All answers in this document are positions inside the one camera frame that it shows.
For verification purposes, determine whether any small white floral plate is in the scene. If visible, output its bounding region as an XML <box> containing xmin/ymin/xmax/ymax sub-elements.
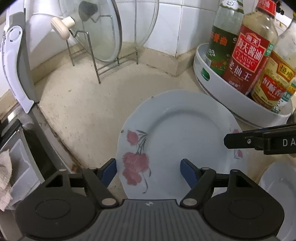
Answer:
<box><xmin>259</xmin><ymin>162</ymin><xmax>296</xmax><ymax>240</ymax></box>

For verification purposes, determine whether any large white floral plate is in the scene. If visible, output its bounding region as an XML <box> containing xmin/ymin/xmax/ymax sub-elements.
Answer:
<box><xmin>116</xmin><ymin>90</ymin><xmax>248</xmax><ymax>201</ymax></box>

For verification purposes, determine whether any steel kitchen sink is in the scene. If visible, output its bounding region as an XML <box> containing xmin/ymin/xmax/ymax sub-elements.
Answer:
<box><xmin>1</xmin><ymin>104</ymin><xmax>81</xmax><ymax>180</ymax></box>

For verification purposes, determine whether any white round condiment tray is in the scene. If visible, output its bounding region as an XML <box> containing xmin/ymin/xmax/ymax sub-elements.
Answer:
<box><xmin>193</xmin><ymin>43</ymin><xmax>293</xmax><ymax>128</ymax></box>

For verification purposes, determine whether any green white label bottle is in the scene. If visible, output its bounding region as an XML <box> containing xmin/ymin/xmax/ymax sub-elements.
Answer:
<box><xmin>272</xmin><ymin>78</ymin><xmax>296</xmax><ymax>113</ymax></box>

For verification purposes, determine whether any yellow label vinegar bottle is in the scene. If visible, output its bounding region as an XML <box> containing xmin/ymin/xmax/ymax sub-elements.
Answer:
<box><xmin>251</xmin><ymin>17</ymin><xmax>295</xmax><ymax>110</ymax></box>

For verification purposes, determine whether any grey plastic sink tray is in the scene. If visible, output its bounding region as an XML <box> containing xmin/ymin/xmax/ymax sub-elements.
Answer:
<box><xmin>1</xmin><ymin>128</ymin><xmax>45</xmax><ymax>210</ymax></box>

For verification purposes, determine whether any beige dish cloth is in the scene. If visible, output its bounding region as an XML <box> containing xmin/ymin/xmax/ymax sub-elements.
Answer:
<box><xmin>0</xmin><ymin>150</ymin><xmax>13</xmax><ymax>211</ymax></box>

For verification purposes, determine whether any red label soy sauce bottle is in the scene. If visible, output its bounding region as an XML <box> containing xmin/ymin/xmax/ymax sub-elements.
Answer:
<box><xmin>222</xmin><ymin>1</ymin><xmax>278</xmax><ymax>95</ymax></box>

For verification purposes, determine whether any green label glass bottle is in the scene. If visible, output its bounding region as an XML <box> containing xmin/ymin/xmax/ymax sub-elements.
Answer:
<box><xmin>205</xmin><ymin>0</ymin><xmax>244</xmax><ymax>76</ymax></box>

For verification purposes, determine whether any glass pot lid black knob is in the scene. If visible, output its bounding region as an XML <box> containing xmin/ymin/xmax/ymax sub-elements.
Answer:
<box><xmin>59</xmin><ymin>0</ymin><xmax>122</xmax><ymax>62</ymax></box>

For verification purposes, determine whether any cream knob lid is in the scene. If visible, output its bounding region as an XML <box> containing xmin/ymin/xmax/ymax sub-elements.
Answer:
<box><xmin>51</xmin><ymin>16</ymin><xmax>75</xmax><ymax>41</ymax></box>

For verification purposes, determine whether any large clear glass lid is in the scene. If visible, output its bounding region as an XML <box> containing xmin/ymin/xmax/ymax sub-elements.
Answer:
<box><xmin>116</xmin><ymin>1</ymin><xmax>159</xmax><ymax>51</ymax></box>

